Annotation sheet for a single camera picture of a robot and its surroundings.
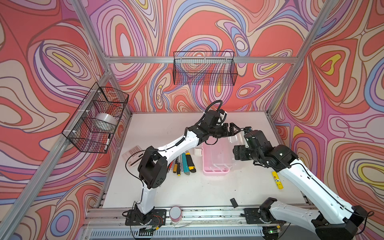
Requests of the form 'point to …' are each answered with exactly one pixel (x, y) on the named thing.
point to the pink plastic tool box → (218, 154)
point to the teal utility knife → (185, 165)
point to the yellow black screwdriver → (178, 167)
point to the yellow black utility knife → (191, 165)
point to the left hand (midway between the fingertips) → (238, 130)
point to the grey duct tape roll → (106, 122)
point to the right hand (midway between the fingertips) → (243, 153)
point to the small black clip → (234, 203)
